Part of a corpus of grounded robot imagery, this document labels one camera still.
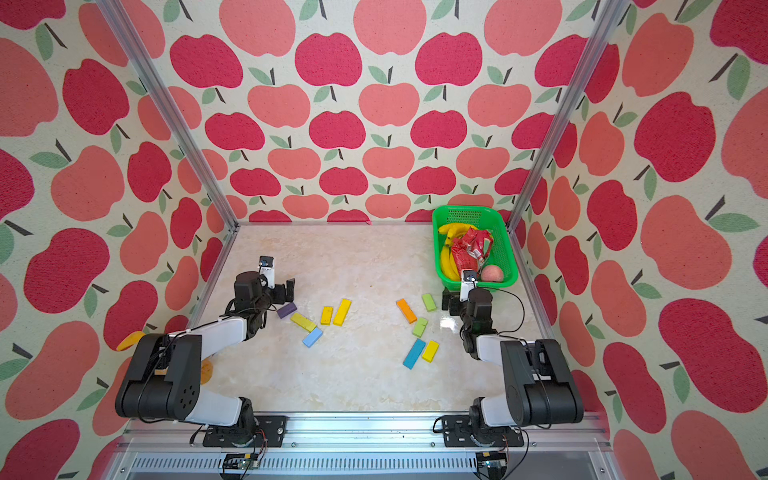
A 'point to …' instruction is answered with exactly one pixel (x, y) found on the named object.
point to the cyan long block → (413, 353)
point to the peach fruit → (492, 273)
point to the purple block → (286, 310)
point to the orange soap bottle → (130, 340)
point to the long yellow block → (342, 312)
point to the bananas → (452, 232)
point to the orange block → (406, 310)
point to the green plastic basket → (502, 253)
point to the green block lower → (419, 327)
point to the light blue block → (311, 339)
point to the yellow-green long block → (303, 322)
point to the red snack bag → (470, 250)
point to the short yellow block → (327, 315)
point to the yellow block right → (430, 351)
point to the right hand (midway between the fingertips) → (464, 292)
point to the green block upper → (429, 302)
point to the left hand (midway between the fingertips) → (281, 279)
